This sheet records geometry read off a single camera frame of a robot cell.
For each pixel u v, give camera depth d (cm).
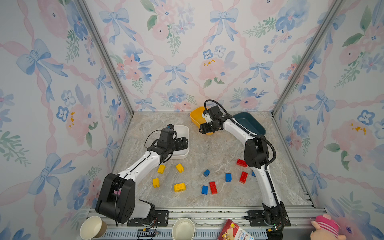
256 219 73
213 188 82
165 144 66
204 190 82
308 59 87
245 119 115
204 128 93
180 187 81
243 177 87
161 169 90
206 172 88
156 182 84
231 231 68
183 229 72
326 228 66
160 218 75
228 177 86
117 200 41
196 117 110
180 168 88
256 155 62
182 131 105
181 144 78
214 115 83
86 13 70
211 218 76
